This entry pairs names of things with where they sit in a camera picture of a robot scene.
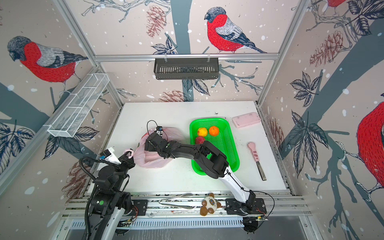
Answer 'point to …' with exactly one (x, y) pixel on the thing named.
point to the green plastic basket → (225, 141)
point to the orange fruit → (214, 131)
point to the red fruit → (199, 140)
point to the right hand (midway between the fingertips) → (149, 145)
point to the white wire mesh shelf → (70, 116)
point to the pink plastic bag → (151, 160)
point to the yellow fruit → (202, 131)
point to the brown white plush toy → (209, 204)
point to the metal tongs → (186, 194)
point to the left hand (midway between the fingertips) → (131, 150)
